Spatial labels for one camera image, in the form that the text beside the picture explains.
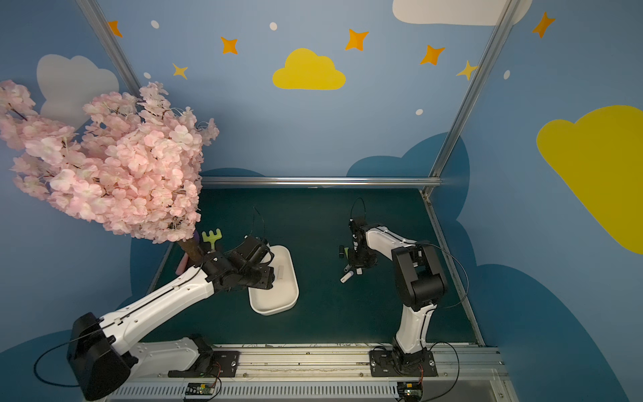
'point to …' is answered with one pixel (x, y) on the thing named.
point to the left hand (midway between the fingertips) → (268, 273)
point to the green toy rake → (212, 237)
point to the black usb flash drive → (341, 251)
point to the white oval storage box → (285, 290)
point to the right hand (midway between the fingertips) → (360, 263)
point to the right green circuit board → (409, 390)
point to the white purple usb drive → (347, 276)
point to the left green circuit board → (200, 389)
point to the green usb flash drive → (347, 249)
